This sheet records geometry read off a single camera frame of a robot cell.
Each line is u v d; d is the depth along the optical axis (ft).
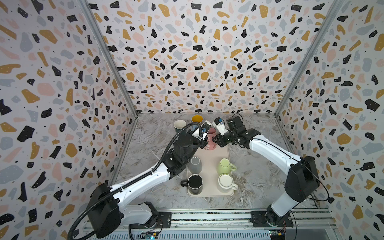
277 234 2.35
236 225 2.41
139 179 1.51
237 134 2.16
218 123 2.49
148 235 2.30
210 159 2.96
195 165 2.75
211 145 2.87
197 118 3.42
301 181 1.46
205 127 1.89
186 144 1.72
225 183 2.58
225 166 2.71
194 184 2.51
